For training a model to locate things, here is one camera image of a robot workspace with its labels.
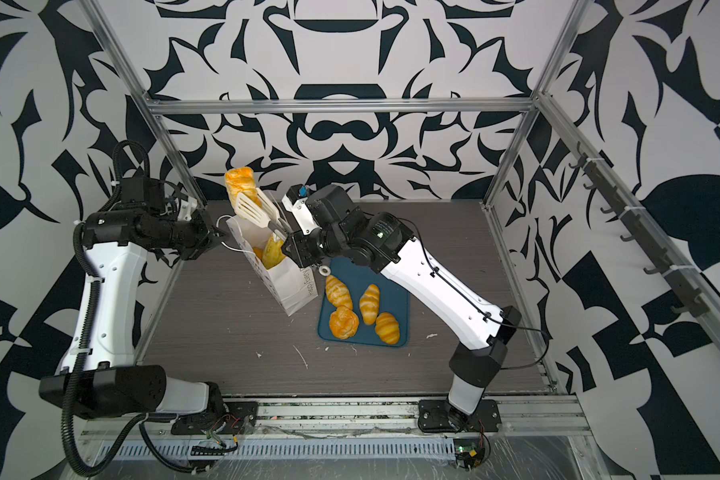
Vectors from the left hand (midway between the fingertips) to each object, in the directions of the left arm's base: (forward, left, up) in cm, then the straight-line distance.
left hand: (227, 230), depth 70 cm
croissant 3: (-6, -34, -29) cm, 45 cm away
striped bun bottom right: (-13, -38, -28) cm, 49 cm away
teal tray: (-3, -41, -32) cm, 53 cm away
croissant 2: (-3, -25, -29) cm, 38 cm away
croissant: (+5, -6, -16) cm, 18 cm away
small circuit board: (-42, -55, -33) cm, 77 cm away
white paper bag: (-6, -12, -16) cm, 21 cm away
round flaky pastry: (-11, -26, -28) cm, 39 cm away
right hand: (-8, -16, +5) cm, 18 cm away
